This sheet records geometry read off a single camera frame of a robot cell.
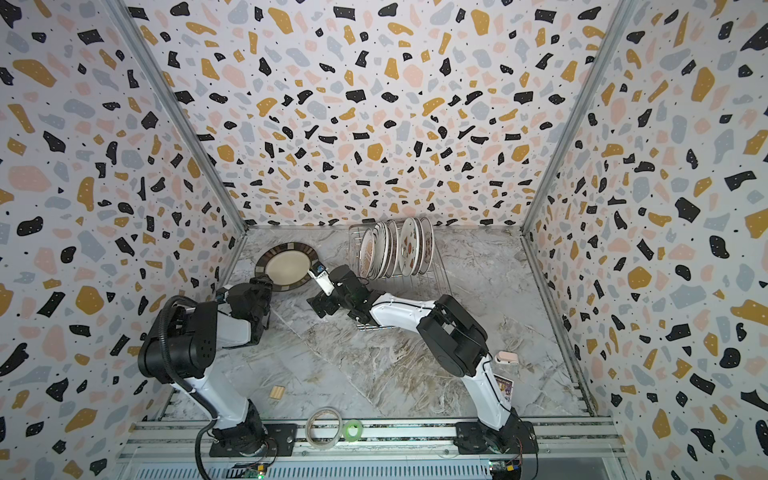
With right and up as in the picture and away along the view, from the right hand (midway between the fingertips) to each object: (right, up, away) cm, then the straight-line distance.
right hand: (312, 285), depth 87 cm
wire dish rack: (+38, -2, +16) cm, 41 cm away
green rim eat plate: (+29, +12, +15) cm, 35 cm away
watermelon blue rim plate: (+32, +11, +5) cm, 35 cm away
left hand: (-17, +2, +8) cm, 19 cm away
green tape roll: (+14, -36, -11) cm, 40 cm away
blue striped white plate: (+19, +10, +10) cm, 24 cm away
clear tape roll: (+6, -36, -10) cm, 38 cm away
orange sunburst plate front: (+14, +9, +16) cm, 23 cm away
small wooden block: (-7, -28, -7) cm, 30 cm away
